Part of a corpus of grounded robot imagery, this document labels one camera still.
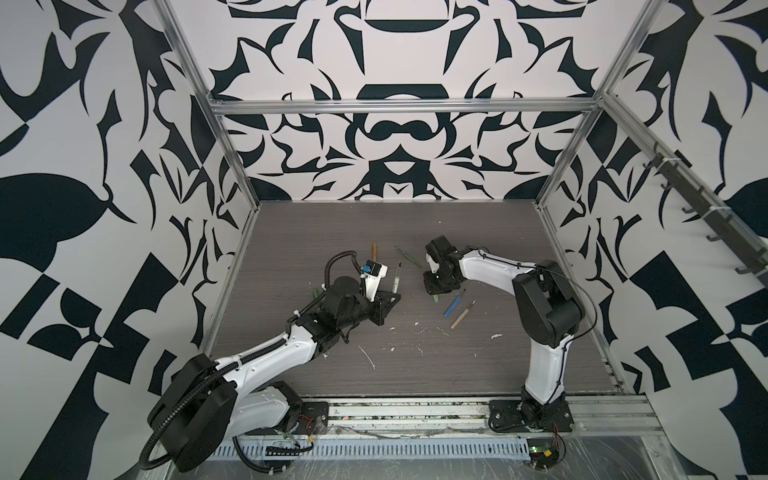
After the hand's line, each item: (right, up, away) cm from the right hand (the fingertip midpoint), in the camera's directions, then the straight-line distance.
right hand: (431, 286), depth 97 cm
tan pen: (+8, -8, -7) cm, 13 cm away
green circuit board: (+22, -35, -26) cm, 49 cm away
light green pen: (-12, +5, -19) cm, 23 cm away
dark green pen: (-6, +9, +8) cm, 13 cm away
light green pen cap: (+1, -3, -3) cm, 4 cm away
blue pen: (+6, -5, -4) cm, 9 cm away
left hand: (-11, +2, -19) cm, 22 cm away
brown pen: (-18, +10, +8) cm, 22 cm away
